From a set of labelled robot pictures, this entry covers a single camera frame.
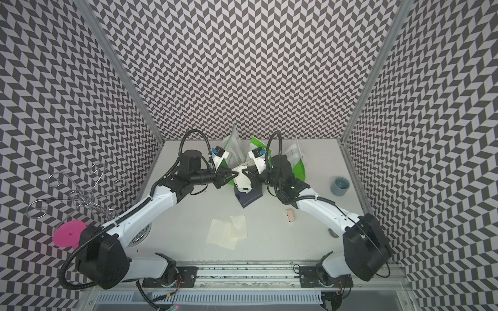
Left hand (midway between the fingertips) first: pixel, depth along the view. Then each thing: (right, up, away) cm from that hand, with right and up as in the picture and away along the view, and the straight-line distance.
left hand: (235, 174), depth 77 cm
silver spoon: (+42, -26, +6) cm, 50 cm away
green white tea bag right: (+25, +7, +4) cm, 26 cm away
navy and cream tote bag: (+3, -12, +12) cm, 18 cm away
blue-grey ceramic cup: (+49, -7, +17) cm, 52 cm away
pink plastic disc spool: (-45, -15, -23) cm, 52 cm away
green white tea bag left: (-3, +12, +14) cm, 19 cm away
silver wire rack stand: (-56, -5, -13) cm, 58 cm away
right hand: (+3, 0, 0) cm, 3 cm away
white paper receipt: (+2, -2, 0) cm, 3 cm away
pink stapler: (+23, -19, +10) cm, 32 cm away
